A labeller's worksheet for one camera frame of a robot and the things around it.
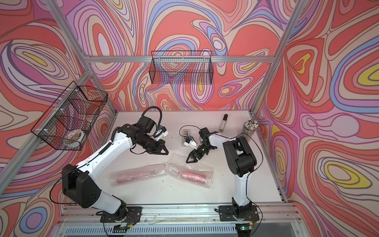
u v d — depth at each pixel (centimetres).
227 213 72
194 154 82
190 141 86
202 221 72
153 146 68
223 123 108
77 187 41
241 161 53
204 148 82
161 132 69
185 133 101
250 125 88
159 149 66
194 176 80
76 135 72
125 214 72
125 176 80
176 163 91
